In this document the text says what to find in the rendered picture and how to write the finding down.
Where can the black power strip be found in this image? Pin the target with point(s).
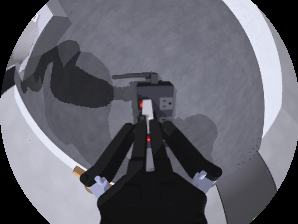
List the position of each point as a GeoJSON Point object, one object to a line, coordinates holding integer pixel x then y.
{"type": "Point", "coordinates": [161, 95]}

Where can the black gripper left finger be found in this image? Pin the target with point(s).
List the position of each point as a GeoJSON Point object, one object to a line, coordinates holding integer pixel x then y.
{"type": "Point", "coordinates": [99, 176]}

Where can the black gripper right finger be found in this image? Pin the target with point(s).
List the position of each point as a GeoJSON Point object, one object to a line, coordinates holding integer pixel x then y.
{"type": "Point", "coordinates": [202, 172]}

